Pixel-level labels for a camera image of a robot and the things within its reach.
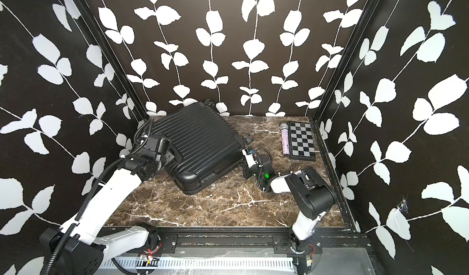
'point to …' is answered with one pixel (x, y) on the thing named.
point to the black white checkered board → (301, 142)
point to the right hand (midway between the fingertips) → (239, 160)
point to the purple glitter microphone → (285, 138)
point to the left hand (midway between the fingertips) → (169, 151)
